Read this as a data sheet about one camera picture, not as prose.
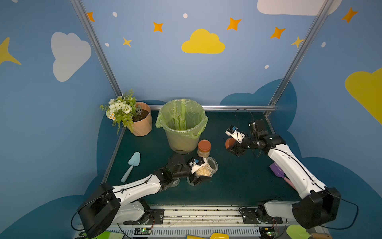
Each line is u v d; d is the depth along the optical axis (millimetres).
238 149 704
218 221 734
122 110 830
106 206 406
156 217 750
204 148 886
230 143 782
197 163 639
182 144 914
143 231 705
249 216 748
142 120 931
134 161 936
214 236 692
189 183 701
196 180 682
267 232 713
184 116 982
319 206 396
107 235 677
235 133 684
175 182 813
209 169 693
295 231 703
